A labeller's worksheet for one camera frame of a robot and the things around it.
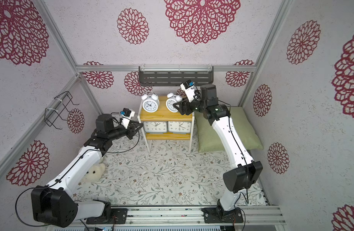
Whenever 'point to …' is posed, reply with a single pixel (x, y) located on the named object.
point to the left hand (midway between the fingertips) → (141, 124)
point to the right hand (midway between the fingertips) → (178, 99)
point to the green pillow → (208, 141)
